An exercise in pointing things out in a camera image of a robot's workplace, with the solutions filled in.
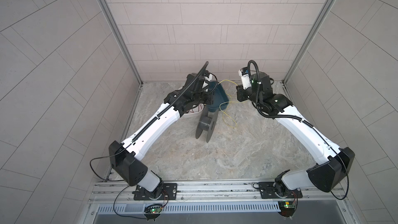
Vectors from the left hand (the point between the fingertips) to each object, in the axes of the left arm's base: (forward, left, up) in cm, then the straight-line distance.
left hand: (218, 92), depth 72 cm
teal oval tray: (+20, -4, -29) cm, 35 cm away
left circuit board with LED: (-44, +28, -26) cm, 58 cm away
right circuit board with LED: (-42, -31, -29) cm, 60 cm away
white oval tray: (+3, +14, -26) cm, 29 cm away
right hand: (+5, -9, -1) cm, 10 cm away
